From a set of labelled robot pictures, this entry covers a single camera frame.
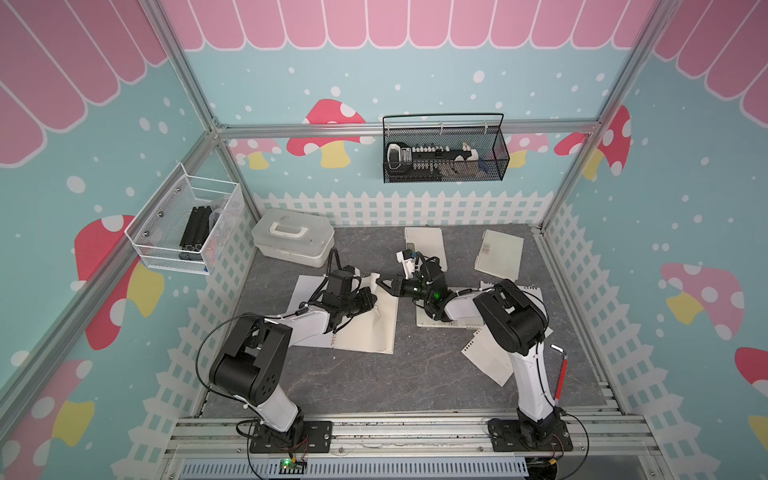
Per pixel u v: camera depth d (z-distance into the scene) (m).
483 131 0.90
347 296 0.78
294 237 1.03
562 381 0.83
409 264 0.89
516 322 0.57
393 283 0.88
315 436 0.75
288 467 0.73
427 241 1.17
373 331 0.92
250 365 0.46
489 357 0.88
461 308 0.72
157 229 0.68
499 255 1.13
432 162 0.88
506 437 0.74
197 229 0.71
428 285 0.78
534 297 0.57
